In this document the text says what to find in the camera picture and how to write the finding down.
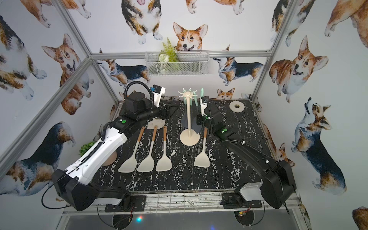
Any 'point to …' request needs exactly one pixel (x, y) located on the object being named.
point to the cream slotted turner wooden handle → (203, 160)
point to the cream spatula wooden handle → (148, 164)
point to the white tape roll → (239, 109)
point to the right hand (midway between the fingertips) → (197, 107)
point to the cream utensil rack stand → (189, 137)
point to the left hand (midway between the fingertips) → (176, 103)
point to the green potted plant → (85, 147)
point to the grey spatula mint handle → (199, 128)
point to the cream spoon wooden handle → (131, 165)
